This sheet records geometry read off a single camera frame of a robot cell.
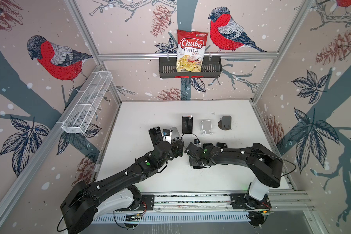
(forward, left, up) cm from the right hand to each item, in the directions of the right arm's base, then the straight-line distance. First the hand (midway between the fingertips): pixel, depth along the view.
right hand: (193, 163), depth 88 cm
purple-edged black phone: (+31, +5, -2) cm, 32 cm away
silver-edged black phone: (-3, -3, +2) cm, 5 cm away
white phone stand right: (+22, -9, +8) cm, 25 cm away
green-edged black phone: (+12, -8, +1) cm, 15 cm away
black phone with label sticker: (+13, -19, +1) cm, 23 cm away
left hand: (+4, +9, +18) cm, 21 cm away
